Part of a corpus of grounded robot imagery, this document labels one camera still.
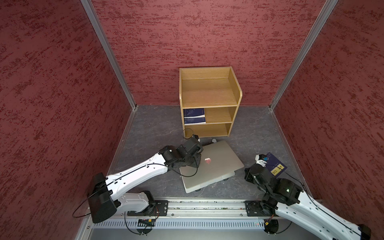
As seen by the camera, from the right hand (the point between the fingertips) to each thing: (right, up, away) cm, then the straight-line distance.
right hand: (244, 173), depth 78 cm
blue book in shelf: (-28, +31, +11) cm, 43 cm away
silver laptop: (-15, +7, -5) cm, 17 cm away
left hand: (-26, +7, -3) cm, 27 cm away
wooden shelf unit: (-18, +42, +4) cm, 46 cm away
